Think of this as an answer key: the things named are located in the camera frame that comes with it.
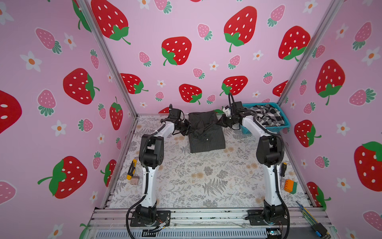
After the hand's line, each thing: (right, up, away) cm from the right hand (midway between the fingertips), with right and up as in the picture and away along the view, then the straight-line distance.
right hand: (216, 122), depth 100 cm
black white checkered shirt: (+38, +5, +5) cm, 39 cm away
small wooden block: (-50, -34, -15) cm, 62 cm away
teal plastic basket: (+43, -5, +4) cm, 44 cm away
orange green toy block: (+40, -37, -18) cm, 57 cm away
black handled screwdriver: (+40, -29, -11) cm, 51 cm away
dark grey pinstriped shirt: (-7, -8, -1) cm, 10 cm away
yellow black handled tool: (-53, -30, -10) cm, 62 cm away
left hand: (-13, -3, 0) cm, 13 cm away
